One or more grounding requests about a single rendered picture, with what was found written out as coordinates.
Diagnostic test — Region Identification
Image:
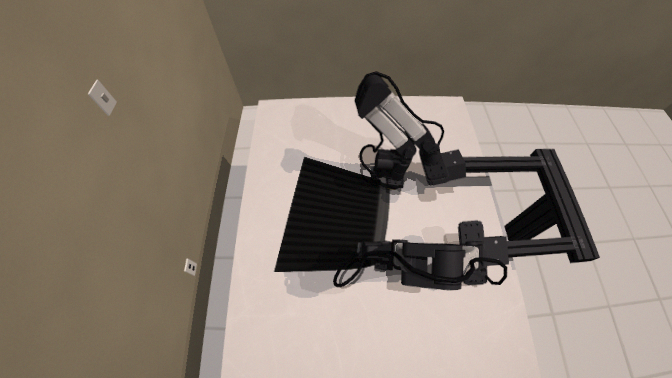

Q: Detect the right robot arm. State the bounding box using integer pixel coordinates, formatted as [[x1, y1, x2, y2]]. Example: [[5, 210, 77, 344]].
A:
[[357, 74, 448, 181]]

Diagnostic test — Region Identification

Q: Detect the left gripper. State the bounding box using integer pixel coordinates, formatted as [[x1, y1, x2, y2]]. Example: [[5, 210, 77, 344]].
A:
[[374, 240, 393, 271]]

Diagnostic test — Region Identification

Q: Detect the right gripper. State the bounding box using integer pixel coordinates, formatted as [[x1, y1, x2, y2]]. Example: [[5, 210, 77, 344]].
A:
[[386, 168, 406, 190]]

